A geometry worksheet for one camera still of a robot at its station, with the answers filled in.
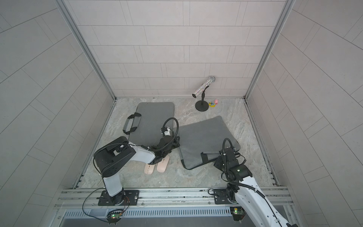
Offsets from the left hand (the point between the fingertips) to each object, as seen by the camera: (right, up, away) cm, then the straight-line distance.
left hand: (184, 137), depth 92 cm
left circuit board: (-31, -30, -28) cm, 52 cm away
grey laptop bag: (-22, +10, +6) cm, 25 cm away
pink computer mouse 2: (-12, -14, -11) cm, 22 cm away
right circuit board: (+27, -32, -24) cm, 49 cm away
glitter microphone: (+15, +35, +4) cm, 39 cm away
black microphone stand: (+14, +21, +18) cm, 31 cm away
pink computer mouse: (-19, -15, -13) cm, 28 cm away
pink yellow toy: (+22, +22, +19) cm, 37 cm away
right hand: (+20, -13, -8) cm, 25 cm away
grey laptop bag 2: (+11, -1, -4) cm, 12 cm away
